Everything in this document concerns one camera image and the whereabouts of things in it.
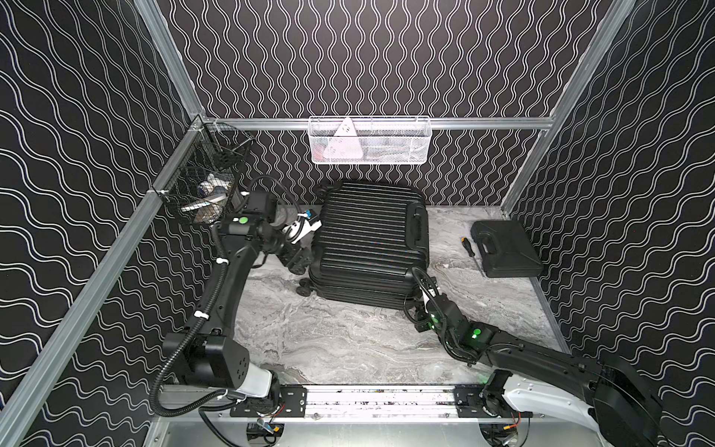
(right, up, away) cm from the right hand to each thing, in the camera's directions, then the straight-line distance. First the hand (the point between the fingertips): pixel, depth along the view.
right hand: (416, 302), depth 84 cm
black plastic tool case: (+35, +15, +16) cm, 41 cm away
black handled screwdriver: (+25, +14, +21) cm, 36 cm away
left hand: (-34, +18, -8) cm, 40 cm away
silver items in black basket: (-57, +28, -11) cm, 65 cm away
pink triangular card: (-22, +50, +6) cm, 55 cm away
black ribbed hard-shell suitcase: (-15, +19, -2) cm, 24 cm away
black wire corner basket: (-68, +51, +16) cm, 87 cm away
